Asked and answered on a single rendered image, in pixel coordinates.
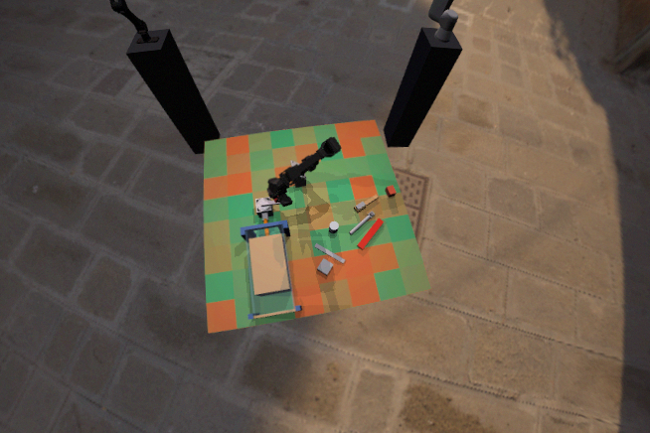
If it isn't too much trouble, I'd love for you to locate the red rounded bar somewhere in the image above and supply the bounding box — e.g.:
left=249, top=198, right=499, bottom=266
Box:
left=357, top=218, right=384, bottom=250

